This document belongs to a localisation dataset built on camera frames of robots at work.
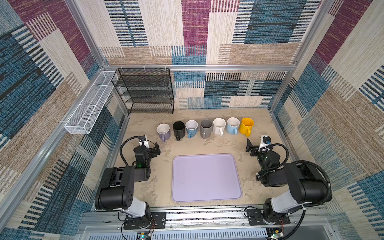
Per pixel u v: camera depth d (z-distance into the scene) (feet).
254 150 2.66
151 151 2.78
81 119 2.30
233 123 3.42
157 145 2.91
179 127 3.23
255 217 2.40
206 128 3.18
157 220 2.41
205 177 2.86
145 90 3.59
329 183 1.40
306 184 1.49
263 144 2.51
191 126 3.35
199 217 2.48
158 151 2.85
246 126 3.26
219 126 3.26
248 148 2.73
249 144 2.82
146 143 2.71
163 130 3.43
